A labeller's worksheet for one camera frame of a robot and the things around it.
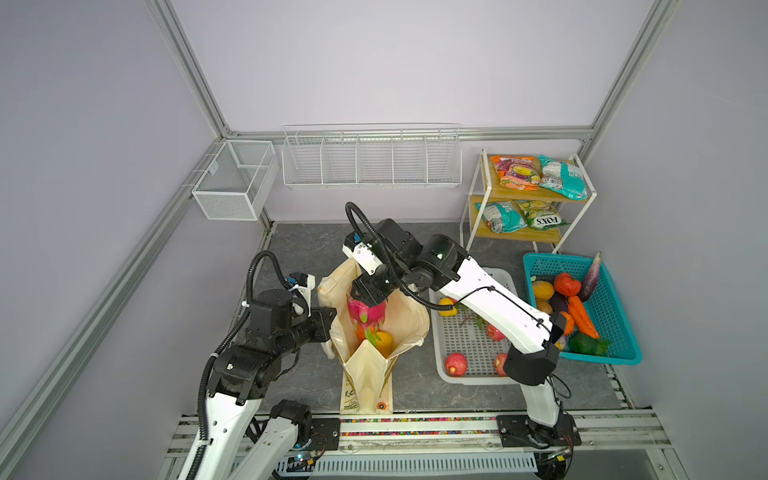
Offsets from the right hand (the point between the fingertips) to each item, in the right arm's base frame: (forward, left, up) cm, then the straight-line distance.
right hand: (360, 288), depth 67 cm
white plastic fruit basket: (-3, -27, -29) cm, 40 cm away
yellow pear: (-5, -5, -20) cm, 22 cm away
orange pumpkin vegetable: (+2, -57, -22) cm, 61 cm away
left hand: (-5, +6, -4) cm, 9 cm away
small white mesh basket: (+48, +47, -5) cm, 68 cm away
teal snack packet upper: (+32, -54, +6) cm, 64 cm away
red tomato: (+14, -60, -21) cm, 65 cm away
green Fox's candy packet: (+34, -55, -10) cm, 66 cm away
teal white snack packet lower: (+34, -43, -11) cm, 55 cm away
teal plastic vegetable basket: (+9, -72, -24) cm, 76 cm away
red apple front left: (-9, -24, -24) cm, 35 cm away
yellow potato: (+14, -55, -24) cm, 61 cm away
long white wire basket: (+51, 0, +2) cm, 51 cm away
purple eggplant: (+17, -70, -22) cm, 75 cm away
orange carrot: (+7, -65, -28) cm, 71 cm away
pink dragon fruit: (-6, -3, -3) cm, 7 cm away
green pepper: (-3, -61, -24) cm, 65 cm away
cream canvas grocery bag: (-14, -1, -17) cm, 22 cm away
